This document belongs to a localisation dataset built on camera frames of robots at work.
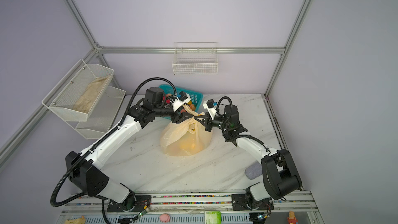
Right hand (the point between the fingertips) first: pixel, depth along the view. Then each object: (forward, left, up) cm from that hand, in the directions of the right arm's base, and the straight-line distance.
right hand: (195, 117), depth 76 cm
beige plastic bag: (-7, +5, -7) cm, 11 cm away
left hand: (+1, +3, +4) cm, 5 cm away
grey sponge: (-18, -31, -24) cm, 43 cm away
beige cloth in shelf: (+8, +55, +6) cm, 56 cm away
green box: (-39, -8, -23) cm, 46 cm away
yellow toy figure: (-41, +51, -23) cm, 69 cm away
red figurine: (-39, -44, -24) cm, 63 cm away
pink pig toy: (-39, +13, -24) cm, 48 cm away
